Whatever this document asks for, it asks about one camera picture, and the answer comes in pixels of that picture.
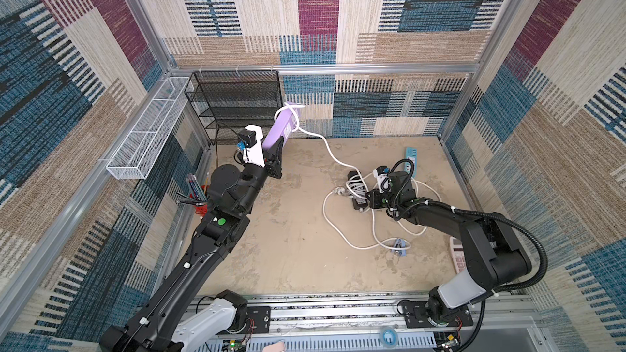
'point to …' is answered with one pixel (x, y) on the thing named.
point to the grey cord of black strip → (358, 191)
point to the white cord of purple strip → (345, 164)
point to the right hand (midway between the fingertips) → (371, 197)
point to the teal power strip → (412, 153)
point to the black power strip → (357, 204)
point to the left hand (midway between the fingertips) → (276, 136)
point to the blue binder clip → (399, 247)
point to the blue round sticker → (389, 336)
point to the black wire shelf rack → (227, 103)
